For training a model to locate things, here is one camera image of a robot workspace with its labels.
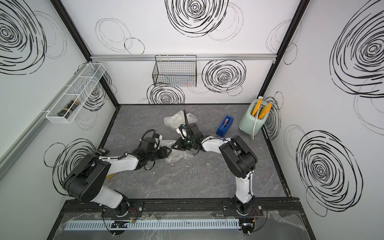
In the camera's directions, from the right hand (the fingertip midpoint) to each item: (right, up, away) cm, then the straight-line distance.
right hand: (172, 147), depth 87 cm
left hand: (-2, -3, +4) cm, 6 cm away
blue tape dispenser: (+34, +12, +14) cm, 39 cm away
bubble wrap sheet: (+2, -4, 0) cm, 5 cm away
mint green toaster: (+47, +16, +6) cm, 50 cm away
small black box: (-45, -4, +5) cm, 45 cm away
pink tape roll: (+36, +15, +15) cm, 41 cm away
